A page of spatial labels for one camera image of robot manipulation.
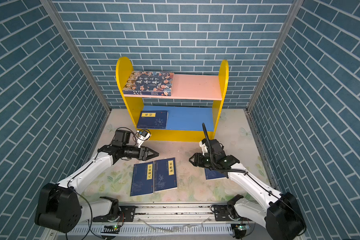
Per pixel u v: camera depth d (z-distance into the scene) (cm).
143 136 74
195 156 73
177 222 72
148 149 72
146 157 71
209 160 68
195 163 70
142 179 84
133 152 69
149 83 74
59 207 40
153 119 94
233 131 107
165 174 87
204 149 75
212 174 87
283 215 39
